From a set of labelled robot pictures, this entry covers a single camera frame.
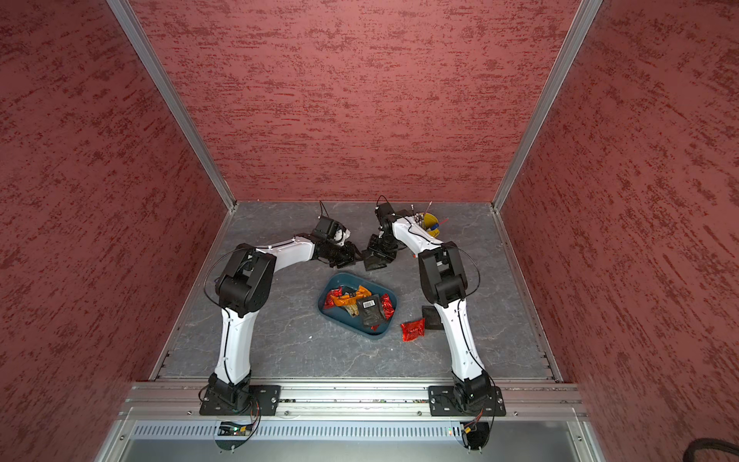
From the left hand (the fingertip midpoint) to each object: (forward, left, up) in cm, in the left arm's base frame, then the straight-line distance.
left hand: (360, 263), depth 100 cm
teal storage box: (-23, 0, +2) cm, 23 cm away
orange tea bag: (-16, +4, +5) cm, 17 cm away
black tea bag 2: (-19, -24, -2) cm, 31 cm away
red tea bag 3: (-24, -17, +2) cm, 30 cm away
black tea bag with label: (-19, -4, +3) cm, 20 cm away
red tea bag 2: (-17, -10, +1) cm, 20 cm away
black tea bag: (0, -4, -1) cm, 4 cm away
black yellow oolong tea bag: (-18, +1, +1) cm, 18 cm away
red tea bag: (-16, +8, +3) cm, 18 cm away
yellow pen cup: (+12, -25, +8) cm, 29 cm away
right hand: (+1, -4, 0) cm, 4 cm away
